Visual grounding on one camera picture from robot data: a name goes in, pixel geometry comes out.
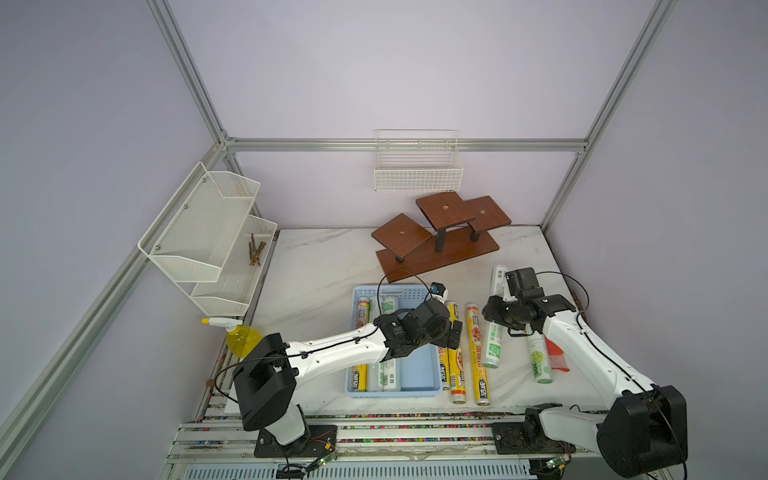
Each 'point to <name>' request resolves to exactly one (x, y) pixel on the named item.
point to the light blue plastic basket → (416, 375)
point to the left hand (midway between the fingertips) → (444, 326)
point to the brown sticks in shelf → (253, 252)
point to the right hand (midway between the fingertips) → (491, 317)
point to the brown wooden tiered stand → (461, 232)
